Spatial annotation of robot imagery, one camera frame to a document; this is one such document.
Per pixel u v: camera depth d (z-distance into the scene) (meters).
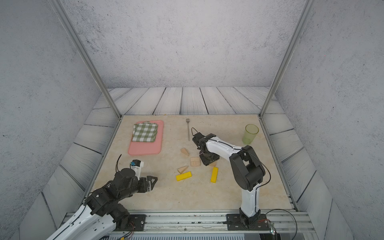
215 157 0.83
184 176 0.89
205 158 0.82
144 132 1.09
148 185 0.67
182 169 0.90
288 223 0.74
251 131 0.94
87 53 0.87
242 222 0.66
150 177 0.68
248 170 0.49
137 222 0.73
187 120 1.18
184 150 0.99
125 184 0.58
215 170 0.91
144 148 1.02
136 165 0.68
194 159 0.96
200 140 0.70
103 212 0.52
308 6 0.70
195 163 0.93
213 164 0.83
